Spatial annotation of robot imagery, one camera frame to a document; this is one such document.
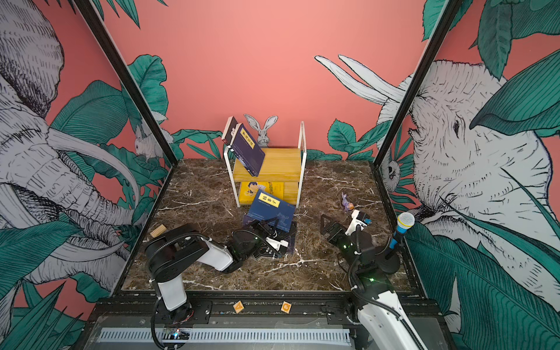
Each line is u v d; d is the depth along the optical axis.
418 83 0.86
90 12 0.70
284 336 0.70
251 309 0.76
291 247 0.88
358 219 0.67
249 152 0.86
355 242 0.55
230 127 0.78
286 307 0.75
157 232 0.93
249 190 1.02
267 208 0.90
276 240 0.80
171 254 0.50
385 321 0.48
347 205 1.00
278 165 0.93
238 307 0.75
